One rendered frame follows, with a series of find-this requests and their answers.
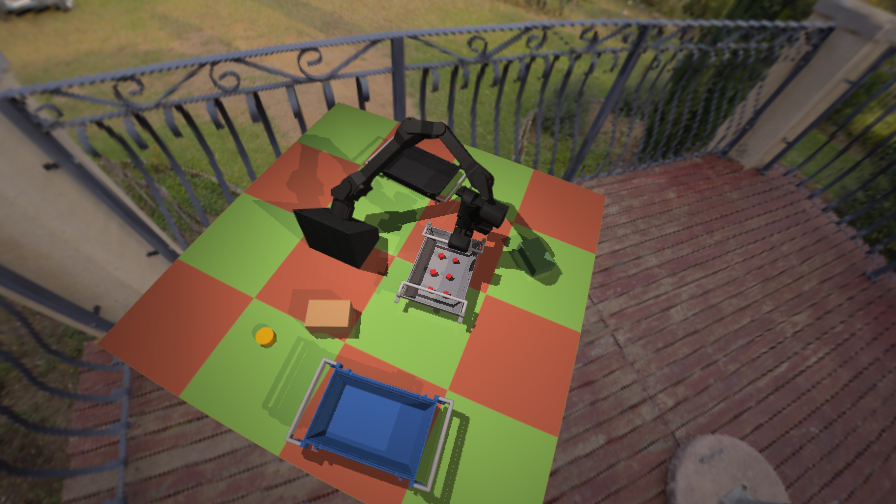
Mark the orange short cylinder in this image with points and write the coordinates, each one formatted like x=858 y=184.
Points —
x=265 y=336

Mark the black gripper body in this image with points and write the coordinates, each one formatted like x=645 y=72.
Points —
x=460 y=241

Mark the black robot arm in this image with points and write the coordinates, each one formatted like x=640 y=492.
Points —
x=410 y=132

